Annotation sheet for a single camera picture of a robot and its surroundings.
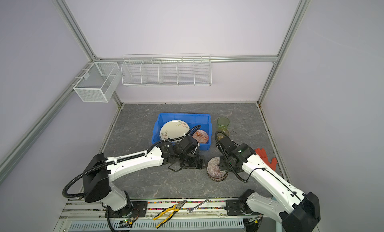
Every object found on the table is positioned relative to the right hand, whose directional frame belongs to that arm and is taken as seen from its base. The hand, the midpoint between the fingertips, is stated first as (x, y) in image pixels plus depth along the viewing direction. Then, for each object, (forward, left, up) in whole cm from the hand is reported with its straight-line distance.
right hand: (226, 167), depth 76 cm
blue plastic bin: (+11, +15, +19) cm, 27 cm away
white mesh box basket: (+51, +81, +15) cm, 97 cm away
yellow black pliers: (-17, +27, -10) cm, 34 cm away
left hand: (-2, +13, +2) cm, 13 cm away
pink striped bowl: (0, +6, -5) cm, 8 cm away
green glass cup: (+31, -1, -3) cm, 31 cm away
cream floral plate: (+28, +32, -6) cm, 43 cm away
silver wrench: (-18, +19, -11) cm, 28 cm away
